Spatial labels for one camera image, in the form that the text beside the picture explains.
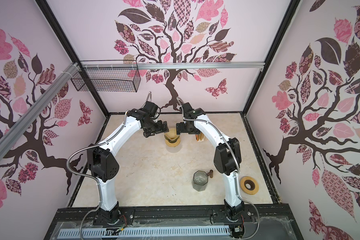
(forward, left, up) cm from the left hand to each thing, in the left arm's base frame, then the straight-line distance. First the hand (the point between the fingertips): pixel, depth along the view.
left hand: (161, 133), depth 87 cm
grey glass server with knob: (-21, -24, -20) cm, 37 cm away
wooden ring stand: (-26, -51, -16) cm, 59 cm away
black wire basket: (+33, +26, +17) cm, 46 cm away
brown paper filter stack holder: (+6, -24, -12) cm, 28 cm away
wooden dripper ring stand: (-4, -6, -7) cm, 10 cm away
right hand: (+4, -14, -2) cm, 15 cm away
